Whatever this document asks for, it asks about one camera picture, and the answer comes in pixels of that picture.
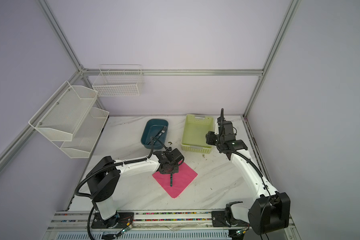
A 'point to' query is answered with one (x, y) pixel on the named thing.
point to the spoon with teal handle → (171, 180)
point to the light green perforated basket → (195, 128)
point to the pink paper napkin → (181, 179)
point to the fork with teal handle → (163, 131)
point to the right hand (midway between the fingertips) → (208, 134)
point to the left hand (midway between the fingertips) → (172, 169)
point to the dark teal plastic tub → (152, 127)
